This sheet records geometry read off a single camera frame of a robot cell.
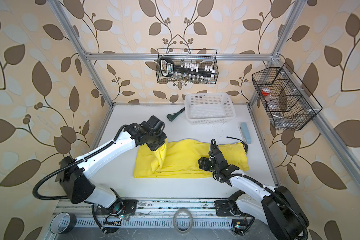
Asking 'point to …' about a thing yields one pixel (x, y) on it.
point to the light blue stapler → (244, 131)
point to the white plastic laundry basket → (210, 108)
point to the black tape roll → (63, 223)
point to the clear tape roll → (174, 224)
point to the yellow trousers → (179, 159)
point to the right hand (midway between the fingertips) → (203, 163)
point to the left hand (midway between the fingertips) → (169, 139)
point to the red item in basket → (265, 91)
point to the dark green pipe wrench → (170, 117)
